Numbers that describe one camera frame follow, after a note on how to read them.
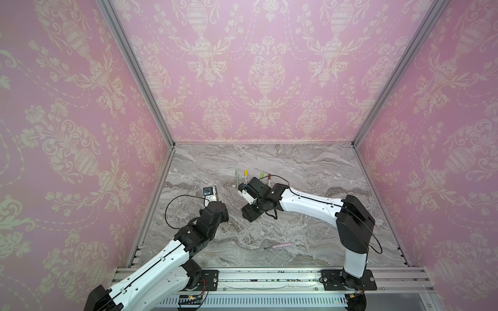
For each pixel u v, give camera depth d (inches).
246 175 41.6
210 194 27.1
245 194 27.3
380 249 32.2
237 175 41.7
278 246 32.7
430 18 27.7
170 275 23.6
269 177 41.6
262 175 41.8
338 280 28.7
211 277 29.4
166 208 36.8
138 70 34.3
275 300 30.6
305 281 29.9
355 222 19.0
